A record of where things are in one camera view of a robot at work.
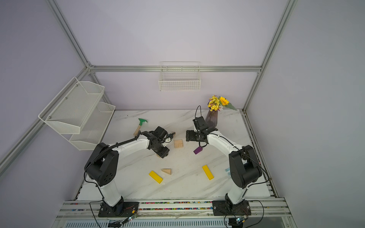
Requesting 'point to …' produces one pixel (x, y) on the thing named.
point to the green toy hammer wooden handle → (141, 120)
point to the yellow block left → (155, 176)
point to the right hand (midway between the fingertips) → (193, 138)
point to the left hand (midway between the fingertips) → (162, 152)
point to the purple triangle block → (197, 150)
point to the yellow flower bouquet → (216, 103)
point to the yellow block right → (208, 173)
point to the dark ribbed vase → (211, 118)
